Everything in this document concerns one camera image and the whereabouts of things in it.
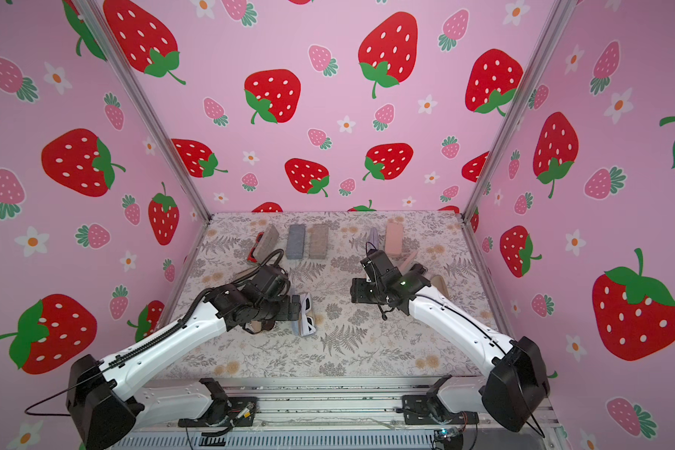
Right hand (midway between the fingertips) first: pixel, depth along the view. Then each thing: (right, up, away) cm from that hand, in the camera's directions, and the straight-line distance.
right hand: (368, 288), depth 81 cm
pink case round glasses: (+13, +16, +33) cm, 39 cm away
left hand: (-22, -5, -2) cm, 23 cm away
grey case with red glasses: (-37, +13, +22) cm, 45 cm away
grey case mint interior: (-18, +14, +28) cm, 36 cm away
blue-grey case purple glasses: (-27, +14, +29) cm, 42 cm away
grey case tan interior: (+4, +15, +26) cm, 30 cm away
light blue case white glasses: (-20, -13, +5) cm, 24 cm away
